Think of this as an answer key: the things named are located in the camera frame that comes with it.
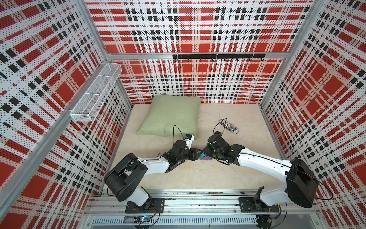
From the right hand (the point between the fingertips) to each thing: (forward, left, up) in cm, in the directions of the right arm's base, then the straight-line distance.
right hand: (206, 150), depth 83 cm
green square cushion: (+24, +22, +3) cm, 32 cm away
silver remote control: (+22, -21, -9) cm, 31 cm away
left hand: (+1, +2, -3) cm, 4 cm away
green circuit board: (-33, +33, -8) cm, 47 cm away
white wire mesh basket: (+27, +74, +13) cm, 80 cm away
